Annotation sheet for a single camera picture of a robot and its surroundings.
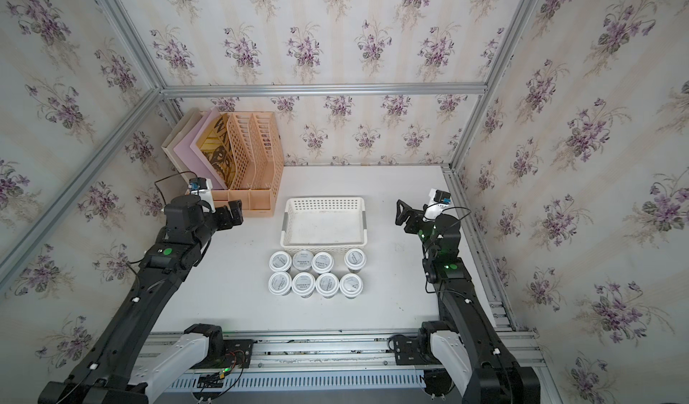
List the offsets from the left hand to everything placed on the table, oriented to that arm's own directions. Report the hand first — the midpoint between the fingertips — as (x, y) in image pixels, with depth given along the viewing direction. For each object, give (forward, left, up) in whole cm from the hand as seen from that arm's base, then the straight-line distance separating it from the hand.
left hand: (228, 203), depth 75 cm
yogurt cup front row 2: (-16, -21, -19) cm, 33 cm away
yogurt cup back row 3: (-10, -27, -19) cm, 34 cm away
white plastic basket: (+10, -26, -26) cm, 38 cm away
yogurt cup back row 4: (-8, -37, -19) cm, 43 cm away
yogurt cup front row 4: (-17, -36, -19) cm, 44 cm away
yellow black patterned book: (+29, +14, -3) cm, 32 cm away
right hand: (+1, -55, -2) cm, 55 cm away
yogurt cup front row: (-16, -14, -19) cm, 28 cm away
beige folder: (+26, +23, +4) cm, 34 cm away
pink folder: (+20, +19, -2) cm, 27 cm away
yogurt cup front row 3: (-16, -29, -19) cm, 38 cm away
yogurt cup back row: (-9, -13, -19) cm, 25 cm away
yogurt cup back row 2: (-8, -20, -20) cm, 29 cm away
